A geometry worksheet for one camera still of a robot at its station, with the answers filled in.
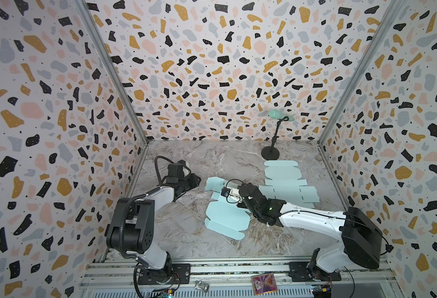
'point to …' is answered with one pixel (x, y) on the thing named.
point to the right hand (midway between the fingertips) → (241, 182)
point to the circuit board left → (167, 293)
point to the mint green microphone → (275, 113)
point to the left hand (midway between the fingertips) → (202, 176)
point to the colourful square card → (264, 284)
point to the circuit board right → (321, 290)
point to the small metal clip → (199, 285)
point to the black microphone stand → (272, 153)
